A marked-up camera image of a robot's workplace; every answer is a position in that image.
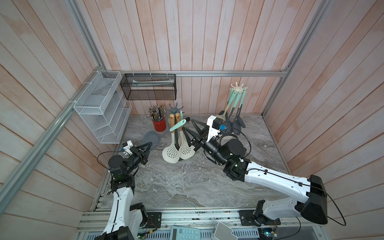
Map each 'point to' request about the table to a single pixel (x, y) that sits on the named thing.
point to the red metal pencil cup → (160, 126)
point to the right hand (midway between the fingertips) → (187, 125)
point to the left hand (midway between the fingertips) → (153, 144)
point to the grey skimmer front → (236, 127)
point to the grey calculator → (183, 233)
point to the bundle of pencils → (157, 113)
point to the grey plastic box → (223, 232)
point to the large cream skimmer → (171, 153)
